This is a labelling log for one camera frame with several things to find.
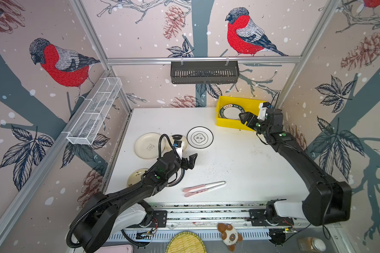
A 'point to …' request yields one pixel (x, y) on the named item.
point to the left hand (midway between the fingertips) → (190, 152)
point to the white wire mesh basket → (97, 105)
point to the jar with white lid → (310, 244)
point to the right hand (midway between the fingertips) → (243, 117)
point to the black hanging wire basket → (205, 73)
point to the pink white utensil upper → (188, 188)
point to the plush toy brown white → (229, 235)
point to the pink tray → (116, 249)
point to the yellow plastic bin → (249, 106)
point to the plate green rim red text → (230, 112)
